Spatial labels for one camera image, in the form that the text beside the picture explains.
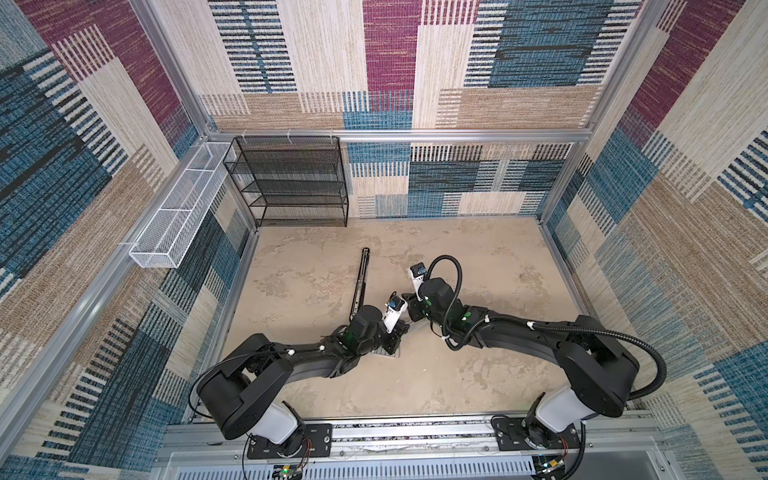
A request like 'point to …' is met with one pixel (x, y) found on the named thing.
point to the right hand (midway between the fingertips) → (410, 296)
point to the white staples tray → (381, 351)
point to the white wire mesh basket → (168, 236)
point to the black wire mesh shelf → (291, 178)
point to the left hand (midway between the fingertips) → (408, 321)
